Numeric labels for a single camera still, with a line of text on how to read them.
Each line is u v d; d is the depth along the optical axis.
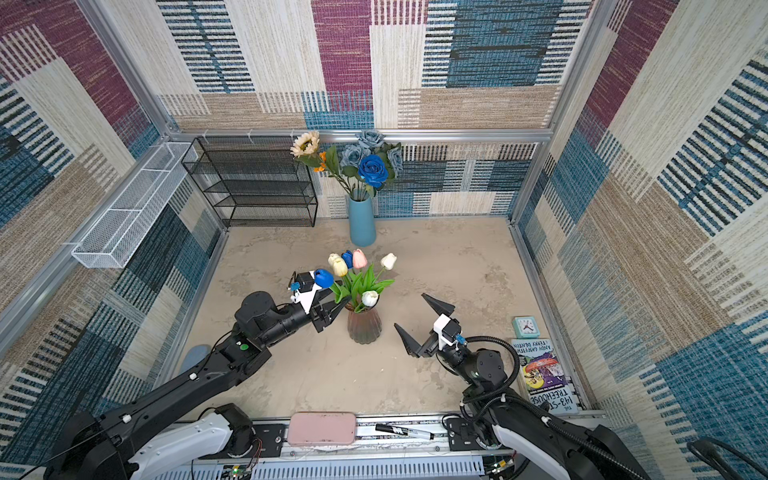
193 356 0.85
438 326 0.59
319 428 0.75
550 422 0.49
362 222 1.02
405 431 0.74
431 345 0.64
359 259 0.72
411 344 0.64
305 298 0.61
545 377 0.81
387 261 0.78
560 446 0.47
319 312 0.65
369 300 0.66
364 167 0.70
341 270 0.69
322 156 0.89
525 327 0.89
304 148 0.82
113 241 0.70
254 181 1.09
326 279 0.55
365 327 0.96
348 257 0.73
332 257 0.71
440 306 0.68
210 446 0.59
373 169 0.70
